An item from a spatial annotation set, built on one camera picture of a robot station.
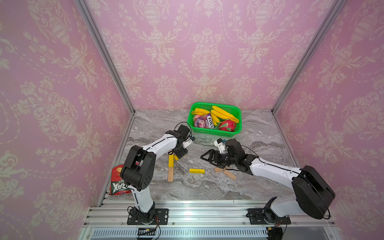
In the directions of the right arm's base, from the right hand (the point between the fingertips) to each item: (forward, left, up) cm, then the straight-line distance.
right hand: (203, 163), depth 79 cm
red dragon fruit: (+28, -19, -3) cm, 34 cm away
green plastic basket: (+43, -28, -4) cm, 51 cm away
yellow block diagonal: (+8, +19, -11) cm, 23 cm away
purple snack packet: (+33, -4, -4) cm, 34 cm away
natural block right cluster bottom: (-2, -16, -12) cm, 20 cm away
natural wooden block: (0, +19, -12) cm, 22 cm away
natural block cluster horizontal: (+1, -10, -11) cm, 15 cm away
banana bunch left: (+43, -1, -4) cm, 43 cm away
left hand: (+13, +14, -9) cm, 21 cm away
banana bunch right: (+41, -12, -3) cm, 42 cm away
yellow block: (+6, +15, -3) cm, 17 cm away
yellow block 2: (+1, +4, -11) cm, 12 cm away
